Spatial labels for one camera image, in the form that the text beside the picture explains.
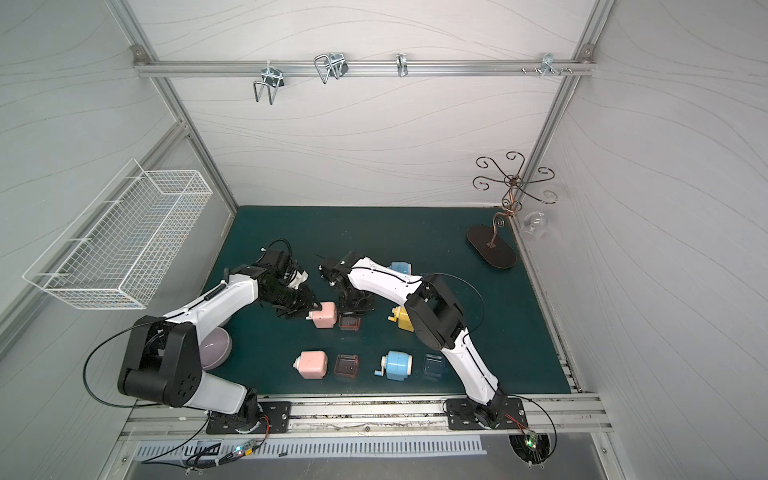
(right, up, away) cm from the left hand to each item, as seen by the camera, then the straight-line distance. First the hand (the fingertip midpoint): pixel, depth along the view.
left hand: (317, 310), depth 85 cm
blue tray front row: (+33, -15, -2) cm, 37 cm away
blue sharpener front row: (+23, -11, -10) cm, 27 cm away
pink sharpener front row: (+1, -11, -9) cm, 15 cm away
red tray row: (+9, -5, +3) cm, 10 cm away
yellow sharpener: (+24, -1, -1) cm, 24 cm away
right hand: (+10, -2, +4) cm, 11 cm away
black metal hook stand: (+61, +15, +21) cm, 66 cm away
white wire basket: (-43, +18, -16) cm, 49 cm away
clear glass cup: (+64, +25, +3) cm, 69 cm away
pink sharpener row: (+3, -2, -1) cm, 4 cm away
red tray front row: (+9, -15, -3) cm, 17 cm away
